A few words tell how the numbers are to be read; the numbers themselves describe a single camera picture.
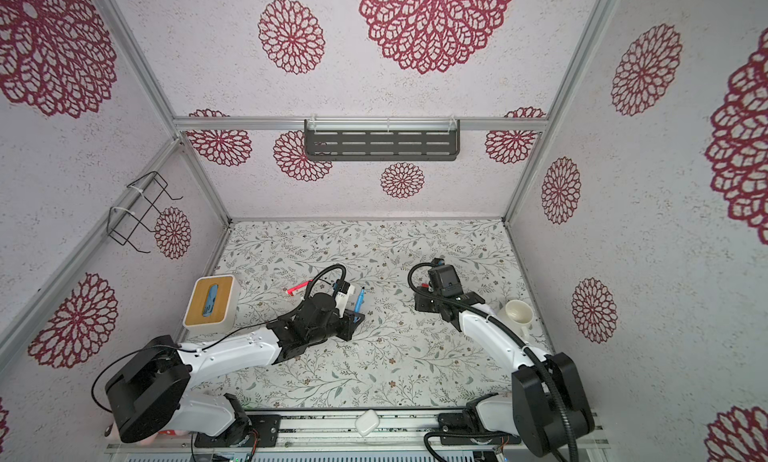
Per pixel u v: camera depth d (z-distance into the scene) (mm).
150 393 421
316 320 640
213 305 919
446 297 661
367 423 748
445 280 665
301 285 1005
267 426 750
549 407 412
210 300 939
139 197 779
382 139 934
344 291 746
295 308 673
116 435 417
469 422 658
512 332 492
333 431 748
